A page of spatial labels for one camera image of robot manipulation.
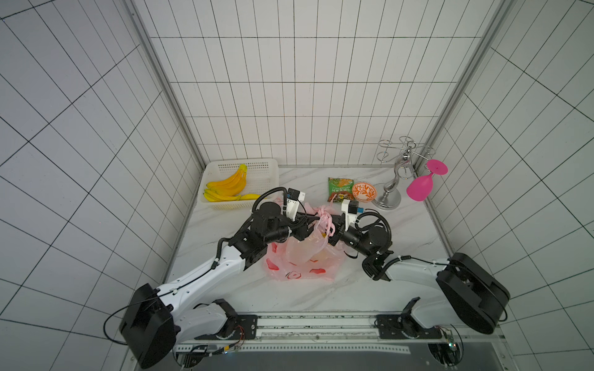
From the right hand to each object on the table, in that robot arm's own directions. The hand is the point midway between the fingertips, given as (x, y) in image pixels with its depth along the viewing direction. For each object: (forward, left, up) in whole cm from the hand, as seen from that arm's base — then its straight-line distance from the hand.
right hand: (317, 211), depth 73 cm
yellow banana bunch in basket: (+23, +41, -20) cm, 51 cm away
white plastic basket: (+35, +28, -22) cm, 50 cm away
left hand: (-3, +1, -2) cm, 4 cm away
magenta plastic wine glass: (+18, -40, -7) cm, 44 cm away
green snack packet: (+28, -11, -22) cm, 37 cm away
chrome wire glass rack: (+24, -34, +2) cm, 42 cm away
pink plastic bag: (-12, +3, -10) cm, 16 cm away
